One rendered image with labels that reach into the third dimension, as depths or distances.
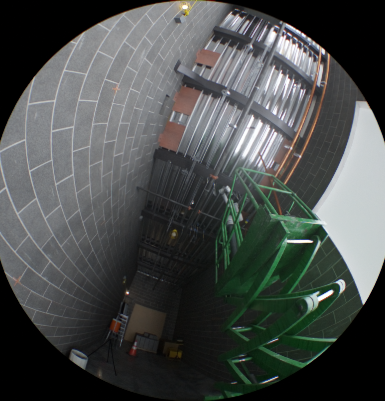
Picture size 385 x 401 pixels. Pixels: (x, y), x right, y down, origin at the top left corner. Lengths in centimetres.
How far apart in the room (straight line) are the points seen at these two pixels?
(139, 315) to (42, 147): 782
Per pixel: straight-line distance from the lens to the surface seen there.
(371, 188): 256
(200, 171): 277
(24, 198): 108
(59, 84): 104
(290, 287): 140
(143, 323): 801
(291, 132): 327
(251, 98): 221
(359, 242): 234
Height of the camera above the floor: 164
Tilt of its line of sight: 59 degrees up
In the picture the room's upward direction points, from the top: 13 degrees clockwise
